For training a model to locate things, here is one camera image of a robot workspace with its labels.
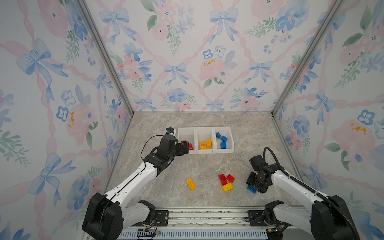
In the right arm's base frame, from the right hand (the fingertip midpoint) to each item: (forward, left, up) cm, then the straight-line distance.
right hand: (249, 184), depth 85 cm
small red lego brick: (+3, +11, 0) cm, 11 cm away
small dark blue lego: (+32, +16, +3) cm, 36 cm away
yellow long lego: (+26, +22, +2) cm, 34 cm away
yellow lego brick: (-2, +13, +1) cm, 13 cm away
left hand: (+16, +38, +18) cm, 45 cm away
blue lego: (+25, +12, +2) cm, 28 cm away
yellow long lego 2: (-1, +33, +1) cm, 33 cm away
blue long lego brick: (-5, +2, +7) cm, 9 cm away
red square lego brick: (+24, +34, +2) cm, 42 cm away
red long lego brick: (+2, +15, +1) cm, 15 cm away
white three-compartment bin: (+28, +32, +8) cm, 43 cm away
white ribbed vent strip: (-24, +28, 0) cm, 37 cm away
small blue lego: (+30, +12, +2) cm, 33 cm away
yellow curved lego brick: (+24, +27, +4) cm, 36 cm away
